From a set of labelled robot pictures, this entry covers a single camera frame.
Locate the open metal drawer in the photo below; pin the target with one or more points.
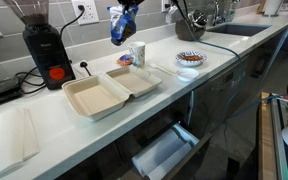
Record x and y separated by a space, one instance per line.
160 148

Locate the stainless dishwasher front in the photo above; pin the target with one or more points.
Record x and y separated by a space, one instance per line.
214 90

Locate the folded white paper napkin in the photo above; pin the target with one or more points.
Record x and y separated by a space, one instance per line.
7 140

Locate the white wrap roll box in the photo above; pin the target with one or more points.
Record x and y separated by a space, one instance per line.
172 161

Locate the stainless steel sink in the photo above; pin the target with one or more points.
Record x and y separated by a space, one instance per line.
237 29

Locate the small orange snack packet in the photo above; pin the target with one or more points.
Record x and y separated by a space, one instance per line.
124 60

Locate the clear soap bottle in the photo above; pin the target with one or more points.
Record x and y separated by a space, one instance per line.
231 11

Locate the light wooden beam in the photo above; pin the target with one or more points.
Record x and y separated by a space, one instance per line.
265 140

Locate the aluminium rail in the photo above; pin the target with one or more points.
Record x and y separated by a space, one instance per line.
279 140

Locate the chrome faucet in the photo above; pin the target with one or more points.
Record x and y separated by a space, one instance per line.
217 13

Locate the white paper towel roll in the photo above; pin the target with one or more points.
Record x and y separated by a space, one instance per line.
272 7

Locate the white patterned paper cup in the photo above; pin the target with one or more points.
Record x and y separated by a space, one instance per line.
137 55

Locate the brown snacks in bowl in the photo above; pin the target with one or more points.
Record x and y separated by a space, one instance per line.
192 58

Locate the black coffee grinder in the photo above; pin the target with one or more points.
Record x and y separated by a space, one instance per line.
47 50

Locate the black appliance with glass lid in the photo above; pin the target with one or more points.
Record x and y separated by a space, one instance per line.
0 86

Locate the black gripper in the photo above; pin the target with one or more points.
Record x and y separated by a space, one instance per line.
130 2

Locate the white wall outlet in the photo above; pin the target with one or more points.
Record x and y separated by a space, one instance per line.
166 5
90 15

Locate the blue patterned white bowl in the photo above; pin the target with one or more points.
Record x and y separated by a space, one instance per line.
184 62

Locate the dark grey countertop container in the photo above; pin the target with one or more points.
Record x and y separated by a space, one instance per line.
187 33

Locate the white and blue snack packet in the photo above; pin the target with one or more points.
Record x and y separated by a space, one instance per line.
122 28

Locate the beige clamshell food pack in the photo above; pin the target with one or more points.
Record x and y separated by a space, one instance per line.
94 98

